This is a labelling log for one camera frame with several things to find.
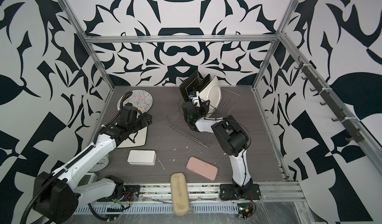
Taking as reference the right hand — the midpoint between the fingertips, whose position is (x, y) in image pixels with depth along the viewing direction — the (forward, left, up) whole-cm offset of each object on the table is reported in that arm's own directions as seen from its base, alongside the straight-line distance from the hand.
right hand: (208, 100), depth 93 cm
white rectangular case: (-31, +38, -9) cm, 50 cm away
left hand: (-13, +34, +4) cm, 37 cm away
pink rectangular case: (-36, +5, -12) cm, 39 cm away
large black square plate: (+13, +9, +4) cm, 16 cm away
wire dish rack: (-5, +22, -13) cm, 26 cm away
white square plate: (+4, -3, +2) cm, 5 cm away
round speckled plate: (+12, +47, -13) cm, 50 cm away
